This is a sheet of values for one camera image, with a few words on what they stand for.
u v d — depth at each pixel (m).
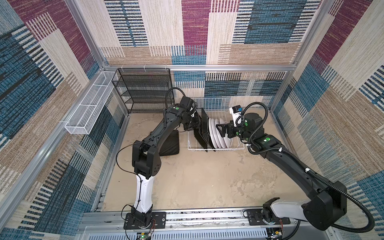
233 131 0.69
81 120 0.91
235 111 0.66
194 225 0.73
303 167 0.45
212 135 0.86
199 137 0.83
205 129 0.85
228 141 0.91
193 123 0.78
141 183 0.57
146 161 0.52
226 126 0.68
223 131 0.70
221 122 0.93
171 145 0.99
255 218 0.73
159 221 0.73
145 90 1.08
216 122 0.90
